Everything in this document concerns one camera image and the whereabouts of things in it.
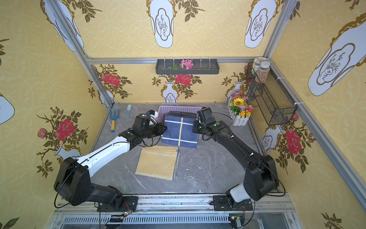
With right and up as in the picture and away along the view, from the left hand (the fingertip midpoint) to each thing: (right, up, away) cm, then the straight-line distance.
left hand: (163, 125), depth 85 cm
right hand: (+21, +1, +1) cm, 21 cm away
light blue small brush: (-33, +11, +32) cm, 47 cm away
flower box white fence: (+49, +8, +9) cm, 51 cm away
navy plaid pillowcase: (+10, -3, 0) cm, 11 cm away
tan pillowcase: (-3, -23, +4) cm, 23 cm away
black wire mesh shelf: (+65, +15, -2) cm, 67 cm away
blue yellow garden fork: (-44, +4, +28) cm, 52 cm away
